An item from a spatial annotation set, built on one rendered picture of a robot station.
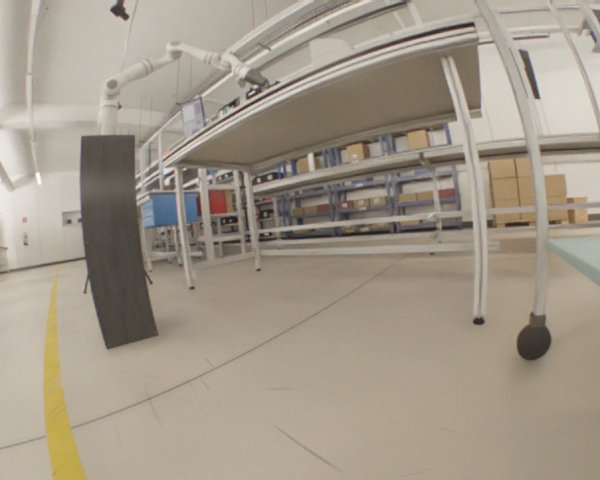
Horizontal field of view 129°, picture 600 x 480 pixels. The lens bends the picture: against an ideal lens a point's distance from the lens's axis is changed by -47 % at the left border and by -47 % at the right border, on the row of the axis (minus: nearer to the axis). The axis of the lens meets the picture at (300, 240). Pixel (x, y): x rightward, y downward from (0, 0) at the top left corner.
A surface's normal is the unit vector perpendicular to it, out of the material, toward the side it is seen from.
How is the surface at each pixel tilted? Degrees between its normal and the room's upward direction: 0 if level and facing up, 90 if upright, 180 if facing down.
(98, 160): 90
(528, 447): 0
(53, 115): 90
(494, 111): 90
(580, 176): 90
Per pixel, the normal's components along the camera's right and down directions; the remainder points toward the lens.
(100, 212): 0.70, -0.03
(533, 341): -0.61, 0.12
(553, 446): -0.11, -0.99
